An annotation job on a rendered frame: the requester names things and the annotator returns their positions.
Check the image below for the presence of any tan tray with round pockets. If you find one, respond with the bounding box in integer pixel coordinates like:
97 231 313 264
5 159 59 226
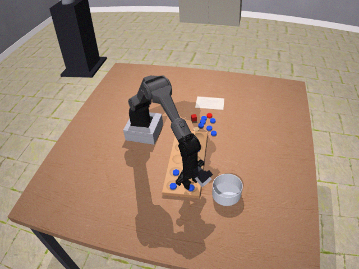
162 131 208 198

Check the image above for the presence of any white sheet of paper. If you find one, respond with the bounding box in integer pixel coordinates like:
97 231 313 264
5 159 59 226
195 96 224 110

